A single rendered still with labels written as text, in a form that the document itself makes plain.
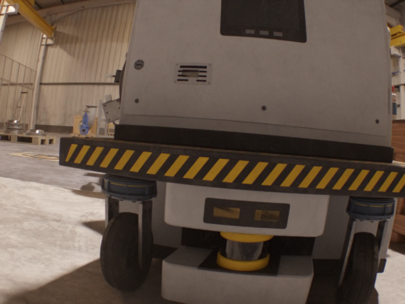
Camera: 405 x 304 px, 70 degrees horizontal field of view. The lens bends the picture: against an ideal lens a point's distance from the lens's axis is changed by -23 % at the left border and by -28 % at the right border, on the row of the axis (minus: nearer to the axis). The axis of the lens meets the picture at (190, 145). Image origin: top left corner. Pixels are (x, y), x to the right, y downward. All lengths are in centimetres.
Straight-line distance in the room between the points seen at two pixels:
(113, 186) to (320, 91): 41
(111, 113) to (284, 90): 136
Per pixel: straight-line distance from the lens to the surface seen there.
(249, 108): 65
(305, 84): 65
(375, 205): 62
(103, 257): 68
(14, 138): 627
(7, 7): 1464
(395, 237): 133
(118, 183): 67
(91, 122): 1103
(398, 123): 134
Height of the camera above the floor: 34
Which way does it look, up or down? 2 degrees down
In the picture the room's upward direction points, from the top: 4 degrees clockwise
